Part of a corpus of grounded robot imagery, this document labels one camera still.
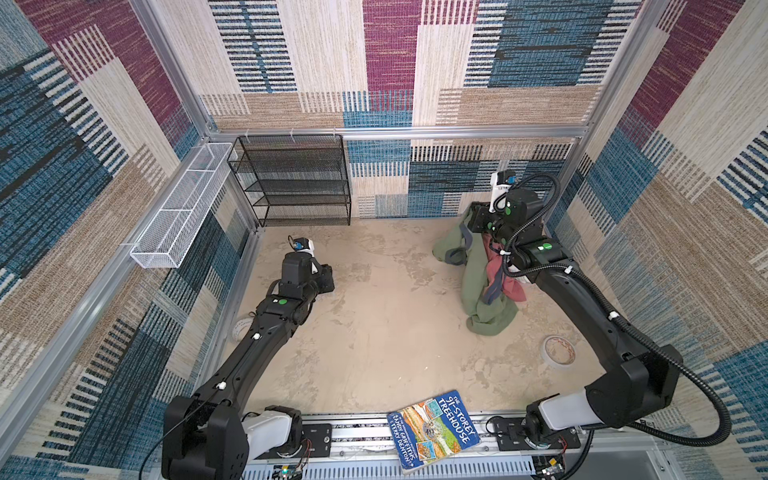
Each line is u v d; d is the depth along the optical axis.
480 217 0.68
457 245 0.86
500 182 0.65
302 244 0.72
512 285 0.88
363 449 0.73
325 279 0.75
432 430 0.73
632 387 0.40
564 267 0.50
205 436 0.39
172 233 0.72
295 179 1.11
